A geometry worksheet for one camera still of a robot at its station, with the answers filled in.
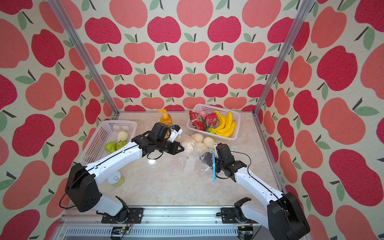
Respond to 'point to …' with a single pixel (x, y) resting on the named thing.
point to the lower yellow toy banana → (227, 129)
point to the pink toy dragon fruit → (210, 120)
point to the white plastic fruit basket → (217, 137)
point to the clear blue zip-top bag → (198, 155)
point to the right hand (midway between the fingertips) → (204, 162)
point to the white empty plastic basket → (106, 131)
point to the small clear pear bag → (189, 162)
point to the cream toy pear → (122, 136)
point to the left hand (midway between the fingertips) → (184, 152)
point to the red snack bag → (197, 121)
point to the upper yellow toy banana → (229, 120)
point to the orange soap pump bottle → (166, 118)
